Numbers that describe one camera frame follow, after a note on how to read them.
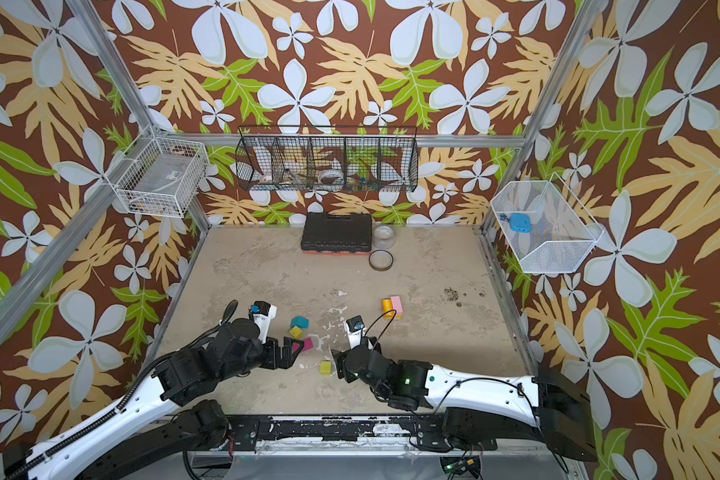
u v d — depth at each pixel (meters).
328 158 0.97
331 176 0.99
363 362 0.55
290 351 0.64
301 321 0.93
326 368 0.82
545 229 0.84
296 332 0.89
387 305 0.93
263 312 0.65
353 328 0.65
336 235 1.15
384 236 1.16
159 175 0.87
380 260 1.08
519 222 0.86
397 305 0.94
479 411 0.48
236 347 0.53
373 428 0.76
